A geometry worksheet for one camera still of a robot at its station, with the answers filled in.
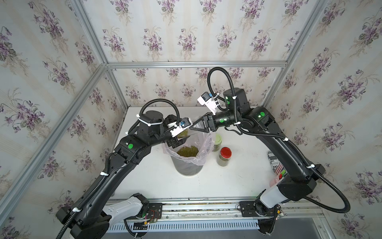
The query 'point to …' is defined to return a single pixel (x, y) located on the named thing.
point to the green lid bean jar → (218, 140)
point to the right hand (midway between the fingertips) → (197, 125)
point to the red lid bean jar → (225, 155)
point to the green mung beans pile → (190, 151)
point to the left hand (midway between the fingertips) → (183, 124)
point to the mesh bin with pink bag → (188, 166)
